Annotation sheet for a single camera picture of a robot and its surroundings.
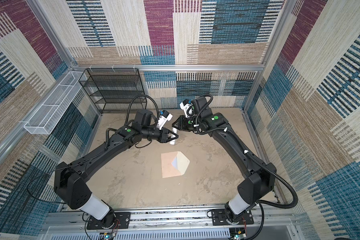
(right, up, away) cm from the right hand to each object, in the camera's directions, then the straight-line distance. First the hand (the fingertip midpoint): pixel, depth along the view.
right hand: (174, 127), depth 73 cm
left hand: (+2, -3, +1) cm, 4 cm away
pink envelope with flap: (-5, -26, +18) cm, 32 cm away
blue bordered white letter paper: (-1, -22, +20) cm, 29 cm away
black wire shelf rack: (-44, +26, +36) cm, 63 cm away
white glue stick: (-1, -7, 0) cm, 7 cm away
